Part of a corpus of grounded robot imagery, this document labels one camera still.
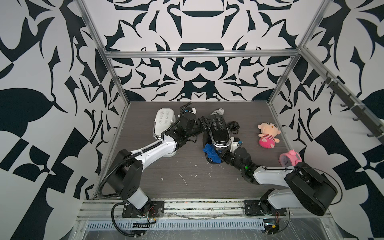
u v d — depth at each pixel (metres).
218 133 0.76
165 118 0.81
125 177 0.44
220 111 1.11
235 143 0.81
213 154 0.83
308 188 0.44
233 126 1.05
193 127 0.69
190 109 0.78
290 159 0.81
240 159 0.67
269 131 0.96
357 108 0.59
